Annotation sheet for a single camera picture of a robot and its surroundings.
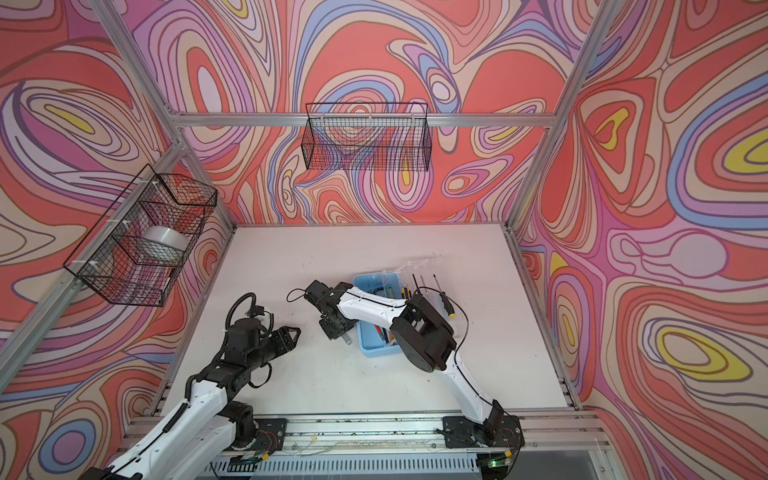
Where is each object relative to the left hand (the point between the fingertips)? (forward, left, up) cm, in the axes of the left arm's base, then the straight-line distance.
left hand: (298, 331), depth 85 cm
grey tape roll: (+10, +28, +27) cm, 40 cm away
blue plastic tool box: (0, -22, -6) cm, 23 cm away
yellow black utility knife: (+12, -31, +2) cm, 33 cm away
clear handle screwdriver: (0, -14, -5) cm, 15 cm away
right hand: (+2, -12, -7) cm, 14 cm away
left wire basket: (+4, +38, +27) cm, 47 cm away
